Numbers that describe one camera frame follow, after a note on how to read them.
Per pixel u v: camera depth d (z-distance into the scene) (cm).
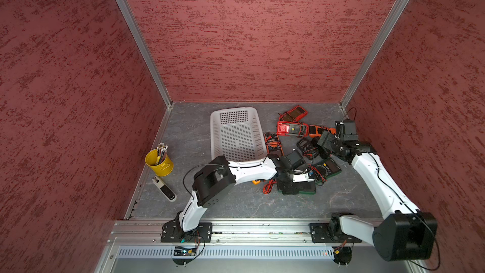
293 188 74
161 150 79
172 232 74
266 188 81
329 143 74
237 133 106
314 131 103
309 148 95
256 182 85
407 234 39
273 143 97
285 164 67
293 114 110
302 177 74
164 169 84
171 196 80
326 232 74
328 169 90
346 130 62
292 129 101
